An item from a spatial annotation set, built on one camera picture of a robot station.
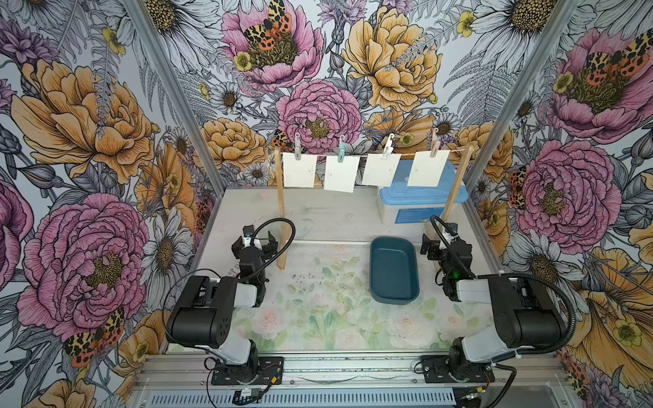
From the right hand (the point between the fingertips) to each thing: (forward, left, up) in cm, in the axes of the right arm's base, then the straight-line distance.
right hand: (435, 239), depth 94 cm
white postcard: (+4, +34, +28) cm, 44 cm away
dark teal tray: (-10, +16, -9) cm, 21 cm away
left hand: (+1, +65, +2) cm, 65 cm away
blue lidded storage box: (+10, +6, +8) cm, 14 cm away
